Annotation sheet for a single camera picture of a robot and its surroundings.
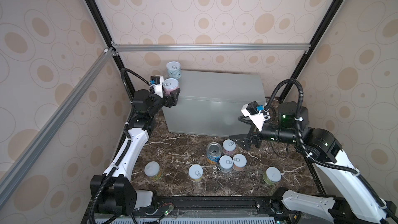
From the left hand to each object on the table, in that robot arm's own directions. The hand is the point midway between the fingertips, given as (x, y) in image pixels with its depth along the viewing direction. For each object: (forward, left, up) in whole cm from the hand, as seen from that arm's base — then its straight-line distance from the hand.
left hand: (175, 85), depth 71 cm
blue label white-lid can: (-24, -25, -33) cm, 48 cm away
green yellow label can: (-29, +12, -31) cm, 44 cm away
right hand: (-23, -25, +1) cm, 34 cm away
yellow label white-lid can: (-29, -9, -33) cm, 45 cm away
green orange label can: (-31, -48, -33) cm, 66 cm away
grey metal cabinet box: (+11, -18, -24) cm, 31 cm away
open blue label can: (-20, -19, -29) cm, 40 cm away
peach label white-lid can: (-24, -33, -33) cm, 52 cm away
